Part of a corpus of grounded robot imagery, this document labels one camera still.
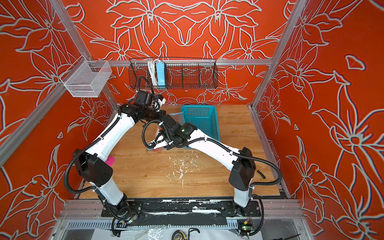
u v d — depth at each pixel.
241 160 0.44
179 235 0.64
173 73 0.98
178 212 0.73
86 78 0.92
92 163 0.44
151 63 0.88
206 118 1.10
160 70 0.89
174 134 0.56
